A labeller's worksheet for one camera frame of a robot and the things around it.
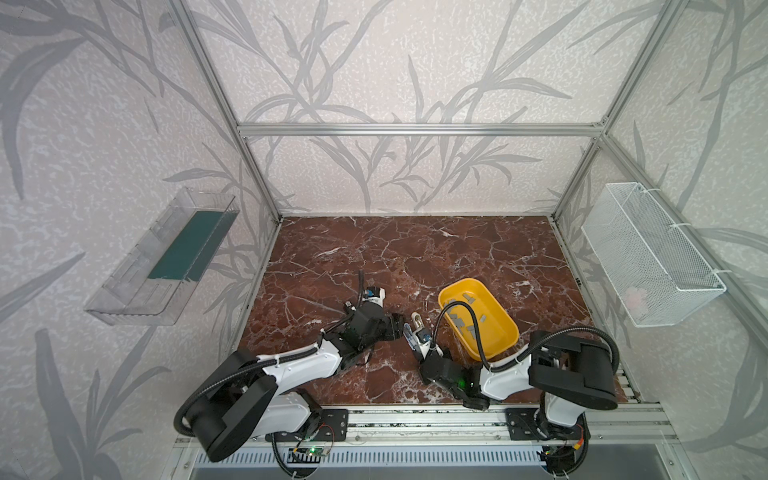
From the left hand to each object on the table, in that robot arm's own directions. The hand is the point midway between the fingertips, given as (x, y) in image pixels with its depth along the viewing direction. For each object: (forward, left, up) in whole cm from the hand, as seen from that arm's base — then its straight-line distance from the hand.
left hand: (402, 310), depth 86 cm
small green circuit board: (-33, +20, -6) cm, 40 cm away
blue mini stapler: (-6, -3, -5) cm, 9 cm away
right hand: (-7, -5, -7) cm, 11 cm away
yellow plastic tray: (-4, -29, -5) cm, 29 cm away
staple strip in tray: (+7, -22, -7) cm, 24 cm away
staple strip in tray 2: (+1, -25, -7) cm, 26 cm away
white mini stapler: (-2, -5, -2) cm, 5 cm away
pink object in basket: (-5, -57, +16) cm, 59 cm away
